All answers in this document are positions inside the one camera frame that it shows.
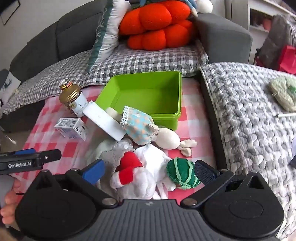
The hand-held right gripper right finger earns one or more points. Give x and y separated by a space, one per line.
204 172

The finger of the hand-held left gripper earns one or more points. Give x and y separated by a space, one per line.
49 155

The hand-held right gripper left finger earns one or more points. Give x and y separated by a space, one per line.
93 172

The green watermelon plush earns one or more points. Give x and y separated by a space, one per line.
180 172

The grey white plush toy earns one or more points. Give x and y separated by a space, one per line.
108 148

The white plush with red heart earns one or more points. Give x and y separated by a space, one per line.
143 178

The rabbit doll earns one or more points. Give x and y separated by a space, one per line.
136 125

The green plastic box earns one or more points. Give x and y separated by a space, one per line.
143 92

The person's left hand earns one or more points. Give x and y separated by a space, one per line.
10 212

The small white carton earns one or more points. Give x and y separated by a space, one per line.
69 128

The white rectangular box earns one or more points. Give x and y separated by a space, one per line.
101 118

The glass jar with gold lid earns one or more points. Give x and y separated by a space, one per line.
69 95

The white pillow with deer print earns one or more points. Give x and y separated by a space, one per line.
9 85

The green knitted pouch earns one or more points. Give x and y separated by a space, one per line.
282 92

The grey checkered blanket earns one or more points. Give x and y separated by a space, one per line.
150 60

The white and green pillow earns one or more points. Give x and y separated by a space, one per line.
108 30

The grey sofa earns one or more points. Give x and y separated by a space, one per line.
222 34

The red bag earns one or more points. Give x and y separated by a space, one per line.
289 58

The grey cloth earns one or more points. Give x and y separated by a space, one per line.
275 41

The orange pumpkin cushion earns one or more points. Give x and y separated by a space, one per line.
157 23

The white shelf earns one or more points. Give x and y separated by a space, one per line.
259 14

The dark wall frame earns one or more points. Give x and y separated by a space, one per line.
7 9

